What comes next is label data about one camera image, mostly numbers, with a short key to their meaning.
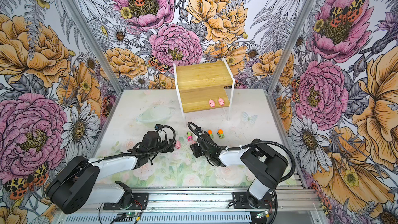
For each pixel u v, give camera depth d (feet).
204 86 2.56
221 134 3.16
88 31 2.93
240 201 2.41
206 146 2.30
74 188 1.38
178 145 2.99
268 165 1.51
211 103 2.96
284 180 1.58
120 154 1.91
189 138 3.08
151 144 2.32
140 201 2.41
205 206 2.42
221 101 2.99
